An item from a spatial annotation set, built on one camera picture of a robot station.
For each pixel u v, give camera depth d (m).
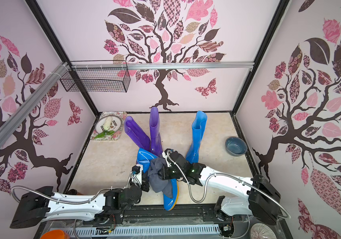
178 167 0.57
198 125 0.85
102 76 0.95
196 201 0.51
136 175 0.65
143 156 0.81
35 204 0.47
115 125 1.10
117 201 0.60
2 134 0.54
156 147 0.92
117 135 1.06
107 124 1.07
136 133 0.88
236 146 0.99
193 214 0.76
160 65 0.92
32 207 0.45
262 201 0.41
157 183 0.70
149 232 0.70
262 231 0.68
